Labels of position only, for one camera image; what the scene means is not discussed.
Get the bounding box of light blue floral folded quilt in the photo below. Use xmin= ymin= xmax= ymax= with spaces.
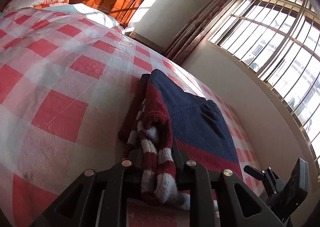
xmin=44 ymin=3 xmax=120 ymax=28

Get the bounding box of red white striped navy sweater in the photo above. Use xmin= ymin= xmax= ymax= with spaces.
xmin=118 ymin=70 xmax=241 ymax=210

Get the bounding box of pink floral curtain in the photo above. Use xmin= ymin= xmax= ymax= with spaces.
xmin=163 ymin=0 xmax=232 ymax=65

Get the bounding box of pink floral pillow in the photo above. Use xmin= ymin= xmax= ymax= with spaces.
xmin=3 ymin=0 xmax=69 ymax=14

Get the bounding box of brown wooden nightstand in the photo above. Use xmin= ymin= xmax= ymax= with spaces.
xmin=124 ymin=27 xmax=163 ymax=54

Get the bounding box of window with beige bars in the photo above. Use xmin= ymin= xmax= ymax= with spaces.
xmin=208 ymin=0 xmax=319 ymax=166

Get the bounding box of red white checkered bed sheet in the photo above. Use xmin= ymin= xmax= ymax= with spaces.
xmin=1 ymin=8 xmax=259 ymax=226

